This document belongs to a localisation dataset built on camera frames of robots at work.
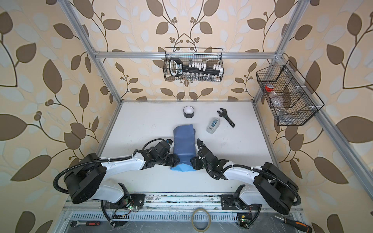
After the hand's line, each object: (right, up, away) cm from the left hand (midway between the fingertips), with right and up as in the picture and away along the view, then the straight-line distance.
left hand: (178, 159), depth 86 cm
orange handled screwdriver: (+57, -24, -20) cm, 65 cm away
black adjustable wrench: (+34, +27, +26) cm, 50 cm away
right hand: (+10, -1, 0) cm, 10 cm away
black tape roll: (+6, +29, +27) cm, 40 cm away
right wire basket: (+60, +34, -12) cm, 70 cm away
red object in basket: (+52, +42, -5) cm, 67 cm away
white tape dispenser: (+23, +20, +16) cm, 34 cm away
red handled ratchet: (-47, -25, -18) cm, 56 cm away
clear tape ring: (+17, -22, -19) cm, 34 cm away
